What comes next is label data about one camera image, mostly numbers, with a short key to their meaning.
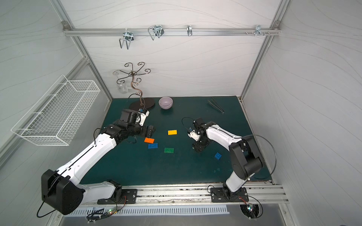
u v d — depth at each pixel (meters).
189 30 0.78
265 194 0.78
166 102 1.13
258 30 0.76
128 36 0.78
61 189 0.38
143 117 0.72
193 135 0.84
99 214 0.66
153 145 0.93
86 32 0.78
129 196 0.74
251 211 0.72
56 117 0.69
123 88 0.98
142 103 1.14
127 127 0.60
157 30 0.75
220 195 0.74
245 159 0.46
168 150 0.90
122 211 0.70
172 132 0.98
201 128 0.67
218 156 0.87
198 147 0.78
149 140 0.95
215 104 1.15
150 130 0.72
